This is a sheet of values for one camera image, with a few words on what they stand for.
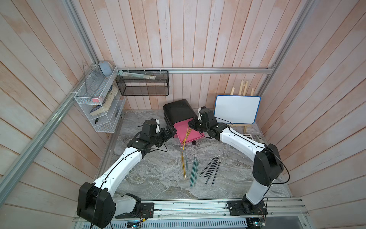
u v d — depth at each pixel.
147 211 0.73
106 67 0.84
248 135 1.04
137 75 0.91
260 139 0.98
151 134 0.62
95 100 0.73
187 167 0.90
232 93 0.92
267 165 0.46
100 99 0.70
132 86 1.07
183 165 0.90
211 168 0.88
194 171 0.86
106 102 0.80
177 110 1.15
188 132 0.84
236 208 0.73
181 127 0.94
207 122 0.67
